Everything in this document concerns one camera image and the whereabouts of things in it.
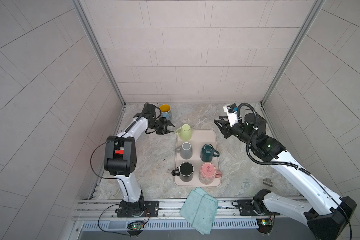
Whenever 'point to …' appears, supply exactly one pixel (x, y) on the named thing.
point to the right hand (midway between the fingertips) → (216, 119)
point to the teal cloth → (200, 209)
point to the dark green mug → (208, 152)
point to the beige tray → (196, 162)
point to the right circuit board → (265, 225)
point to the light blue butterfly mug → (166, 111)
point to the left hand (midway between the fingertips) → (177, 122)
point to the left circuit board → (135, 228)
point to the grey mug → (185, 150)
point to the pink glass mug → (208, 172)
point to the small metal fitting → (267, 181)
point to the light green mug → (184, 132)
